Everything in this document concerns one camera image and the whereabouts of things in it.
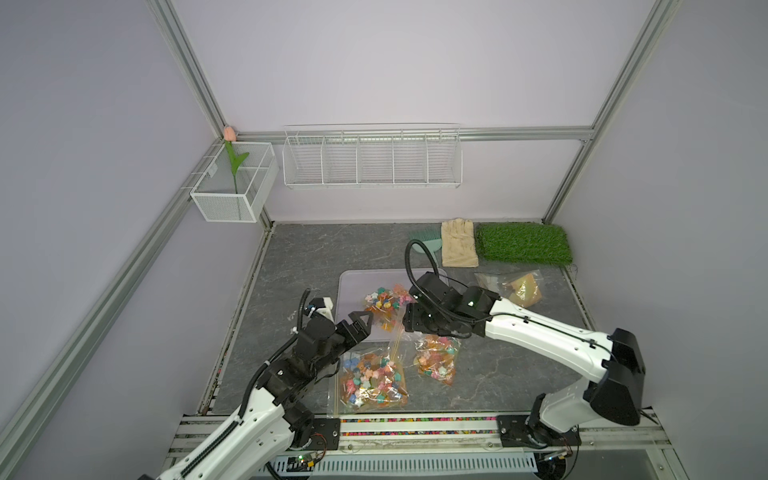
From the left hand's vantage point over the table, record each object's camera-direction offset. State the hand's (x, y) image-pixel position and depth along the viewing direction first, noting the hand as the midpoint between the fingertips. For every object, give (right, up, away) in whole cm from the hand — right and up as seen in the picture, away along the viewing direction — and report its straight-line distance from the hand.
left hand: (366, 324), depth 76 cm
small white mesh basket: (-38, +33, +2) cm, 50 cm away
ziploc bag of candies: (+49, +7, +19) cm, 53 cm away
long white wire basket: (-1, +53, +28) cm, 60 cm away
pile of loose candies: (+4, +2, +18) cm, 18 cm away
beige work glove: (+31, +21, +36) cm, 52 cm away
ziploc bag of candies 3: (+1, -17, +4) cm, 17 cm away
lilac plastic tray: (-7, +7, +26) cm, 28 cm away
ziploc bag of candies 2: (+19, -12, +8) cm, 24 cm away
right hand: (+11, +1, 0) cm, 11 cm away
